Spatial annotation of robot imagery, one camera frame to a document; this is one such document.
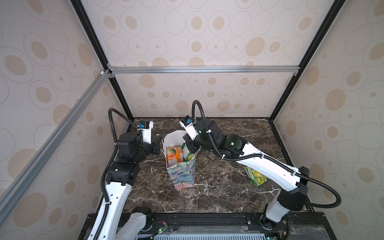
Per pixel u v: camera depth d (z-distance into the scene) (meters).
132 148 0.49
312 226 0.73
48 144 0.54
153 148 0.59
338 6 0.68
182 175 0.75
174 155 0.81
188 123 0.55
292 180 0.42
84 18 0.70
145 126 0.56
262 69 1.50
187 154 0.83
